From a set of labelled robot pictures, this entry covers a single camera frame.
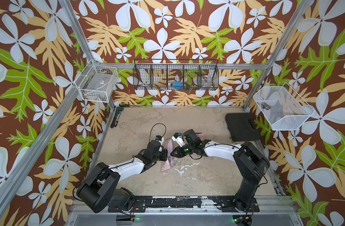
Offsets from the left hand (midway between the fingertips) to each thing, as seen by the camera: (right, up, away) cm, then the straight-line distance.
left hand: (168, 149), depth 89 cm
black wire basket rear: (+5, +51, +7) cm, 52 cm away
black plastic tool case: (+55, +14, +16) cm, 59 cm away
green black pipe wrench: (-44, +28, +29) cm, 60 cm away
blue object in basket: (+6, +43, +5) cm, 44 cm away
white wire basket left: (-44, +43, -3) cm, 62 cm away
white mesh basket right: (+68, +26, -9) cm, 73 cm away
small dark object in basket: (+59, +28, -5) cm, 66 cm away
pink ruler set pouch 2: (+21, +9, -2) cm, 23 cm away
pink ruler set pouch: (+1, -6, -5) cm, 8 cm away
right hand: (+2, -2, -3) cm, 4 cm away
